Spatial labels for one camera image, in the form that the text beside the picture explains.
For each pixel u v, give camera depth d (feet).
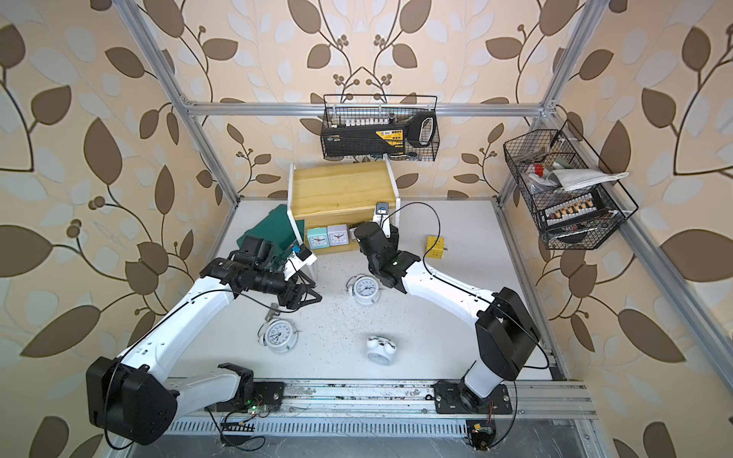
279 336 2.69
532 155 2.79
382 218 2.23
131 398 1.26
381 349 2.45
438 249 3.25
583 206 2.16
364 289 2.99
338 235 2.77
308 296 2.26
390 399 2.47
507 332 1.42
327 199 2.48
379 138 2.73
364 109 2.97
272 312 2.92
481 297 1.53
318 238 2.74
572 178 2.10
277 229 3.46
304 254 2.21
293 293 2.18
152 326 2.70
